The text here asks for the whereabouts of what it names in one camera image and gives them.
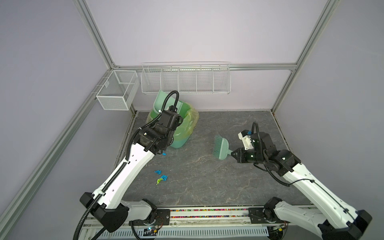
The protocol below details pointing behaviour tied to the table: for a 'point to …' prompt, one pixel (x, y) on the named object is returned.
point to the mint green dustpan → (160, 102)
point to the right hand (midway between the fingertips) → (232, 154)
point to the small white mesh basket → (119, 90)
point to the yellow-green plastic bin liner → (190, 116)
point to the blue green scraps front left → (164, 177)
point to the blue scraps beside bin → (164, 154)
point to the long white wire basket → (186, 78)
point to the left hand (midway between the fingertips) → (157, 125)
